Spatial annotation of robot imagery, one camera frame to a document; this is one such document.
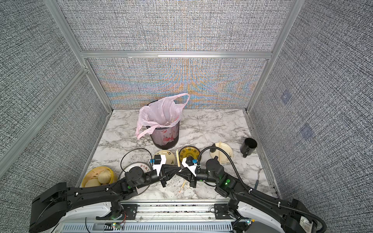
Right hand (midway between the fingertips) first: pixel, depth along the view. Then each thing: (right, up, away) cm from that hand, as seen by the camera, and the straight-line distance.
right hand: (177, 170), depth 68 cm
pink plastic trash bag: (-10, +29, +26) cm, 40 cm away
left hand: (+3, +1, -3) cm, 4 cm away
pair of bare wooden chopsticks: (+18, +10, -8) cm, 22 cm away
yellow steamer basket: (-49, -7, +15) cm, 52 cm away
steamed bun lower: (-47, -10, +10) cm, 49 cm away
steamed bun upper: (-40, -7, +10) cm, 41 cm away
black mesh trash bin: (-8, +13, +17) cm, 23 cm away
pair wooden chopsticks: (+1, +7, -6) cm, 9 cm away
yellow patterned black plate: (+6, +4, +26) cm, 27 cm away
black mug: (+43, +7, +22) cm, 48 cm away
